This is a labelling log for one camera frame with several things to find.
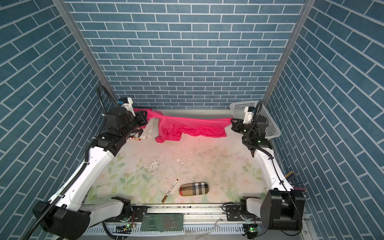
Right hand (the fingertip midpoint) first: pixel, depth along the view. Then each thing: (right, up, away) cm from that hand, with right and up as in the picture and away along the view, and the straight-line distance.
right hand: (230, 118), depth 80 cm
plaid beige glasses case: (-20, -38, -1) cm, 43 cm away
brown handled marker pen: (-33, -40, +1) cm, 52 cm away
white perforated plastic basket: (+13, +6, +35) cm, 38 cm away
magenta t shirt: (-35, -7, +20) cm, 41 cm away
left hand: (-42, +3, -7) cm, 43 cm away
